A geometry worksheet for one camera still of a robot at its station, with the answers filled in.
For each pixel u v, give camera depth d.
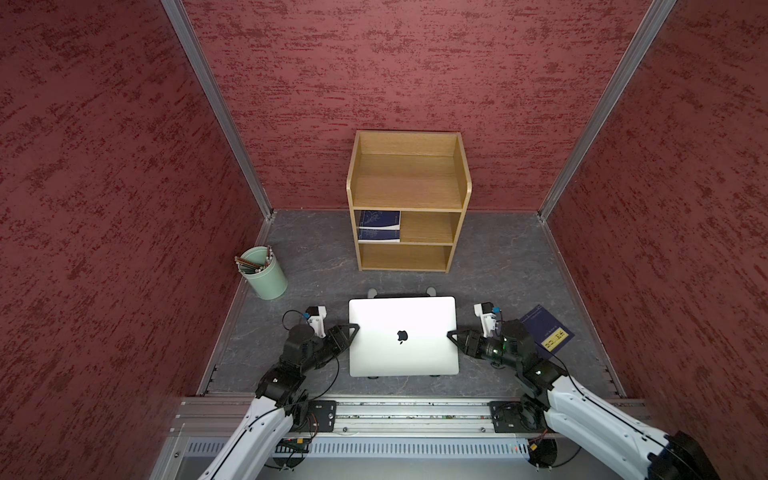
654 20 0.72
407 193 0.83
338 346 0.71
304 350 0.63
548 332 0.88
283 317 0.76
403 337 0.81
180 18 0.71
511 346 0.65
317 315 0.77
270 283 0.93
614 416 0.50
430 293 0.85
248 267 0.87
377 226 0.92
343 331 0.75
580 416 0.54
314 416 0.74
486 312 0.76
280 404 0.57
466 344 0.74
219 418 0.77
